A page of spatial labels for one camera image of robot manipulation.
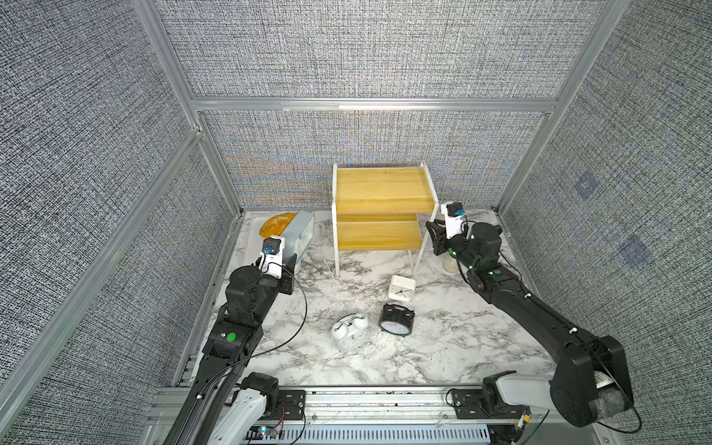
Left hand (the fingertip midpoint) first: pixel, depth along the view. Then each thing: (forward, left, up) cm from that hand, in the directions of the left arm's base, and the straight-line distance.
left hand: (290, 251), depth 69 cm
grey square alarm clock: (+5, -2, -1) cm, 5 cm away
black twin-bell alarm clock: (-10, -28, -21) cm, 36 cm away
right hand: (+12, -39, -1) cm, 41 cm away
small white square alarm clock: (+1, -32, -24) cm, 40 cm away
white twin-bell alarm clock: (-14, -15, -20) cm, 28 cm away
